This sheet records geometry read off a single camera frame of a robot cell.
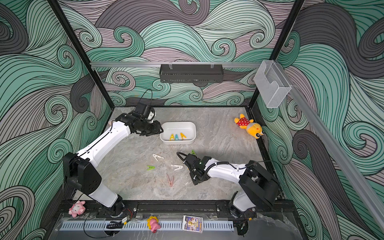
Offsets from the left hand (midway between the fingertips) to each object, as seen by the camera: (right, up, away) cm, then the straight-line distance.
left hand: (160, 129), depth 82 cm
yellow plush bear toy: (+59, -1, +16) cm, 61 cm away
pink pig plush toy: (-39, -38, -11) cm, 55 cm away
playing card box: (+17, -44, -14) cm, 49 cm away
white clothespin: (-5, -18, +10) cm, 21 cm away
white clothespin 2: (+10, -23, +6) cm, 26 cm away
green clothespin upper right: (+19, -16, +13) cm, 28 cm away
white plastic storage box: (+9, -4, +22) cm, 24 cm away
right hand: (+20, -29, +2) cm, 36 cm away
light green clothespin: (-7, -24, +5) cm, 25 cm away
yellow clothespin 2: (+11, -6, +20) cm, 24 cm away
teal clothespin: (+7, -7, +19) cm, 21 cm away
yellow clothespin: (+4, -7, +19) cm, 21 cm away
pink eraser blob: (-44, +2, +28) cm, 52 cm away
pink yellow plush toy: (-1, -43, -15) cm, 45 cm away
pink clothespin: (+6, -30, -1) cm, 30 cm away
